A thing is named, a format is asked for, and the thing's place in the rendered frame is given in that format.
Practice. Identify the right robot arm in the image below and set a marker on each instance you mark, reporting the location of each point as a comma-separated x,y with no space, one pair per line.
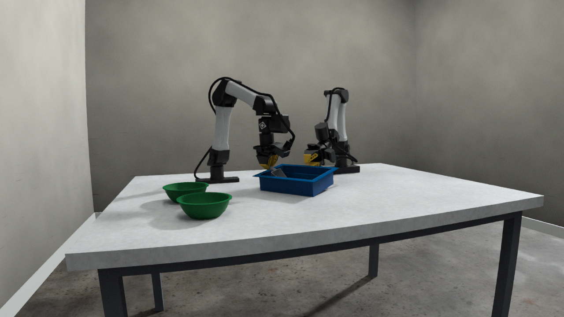
224,98

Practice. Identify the blue box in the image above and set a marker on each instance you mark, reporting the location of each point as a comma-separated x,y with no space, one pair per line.
300,180

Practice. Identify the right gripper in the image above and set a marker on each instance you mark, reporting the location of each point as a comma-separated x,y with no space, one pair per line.
265,153

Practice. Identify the grey metal scoop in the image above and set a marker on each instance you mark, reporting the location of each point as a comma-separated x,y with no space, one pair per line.
276,172

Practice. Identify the green bowl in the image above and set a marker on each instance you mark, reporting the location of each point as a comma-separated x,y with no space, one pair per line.
176,190
204,205

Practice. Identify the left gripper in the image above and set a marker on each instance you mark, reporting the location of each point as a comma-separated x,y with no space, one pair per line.
313,155

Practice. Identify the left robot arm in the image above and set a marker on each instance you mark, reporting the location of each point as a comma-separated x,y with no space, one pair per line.
336,126

